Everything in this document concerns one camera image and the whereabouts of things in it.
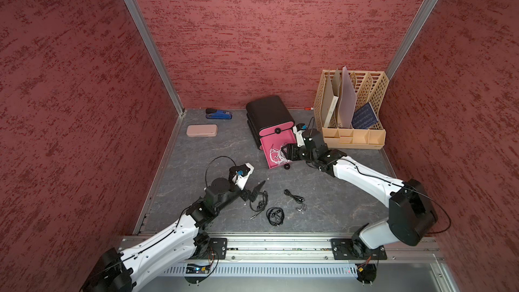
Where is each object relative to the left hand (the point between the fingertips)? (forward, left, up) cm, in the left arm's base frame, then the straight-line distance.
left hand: (254, 176), depth 78 cm
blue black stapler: (+47, +24, -14) cm, 55 cm away
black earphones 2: (-4, -19, -14) cm, 24 cm away
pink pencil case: (+32, +31, -11) cm, 46 cm away
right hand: (+12, -13, 0) cm, 18 cm away
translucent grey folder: (+41, -47, +3) cm, 62 cm away
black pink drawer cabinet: (+25, -6, +3) cm, 26 cm away
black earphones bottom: (-11, -9, -13) cm, 19 cm away
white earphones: (+15, -10, -8) cm, 20 cm away
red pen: (+54, -31, -14) cm, 64 cm away
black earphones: (-6, -3, -14) cm, 16 cm away
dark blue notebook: (+35, -56, -3) cm, 66 cm away
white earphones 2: (+6, -13, +3) cm, 14 cm away
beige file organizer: (+47, -58, +9) cm, 75 cm away
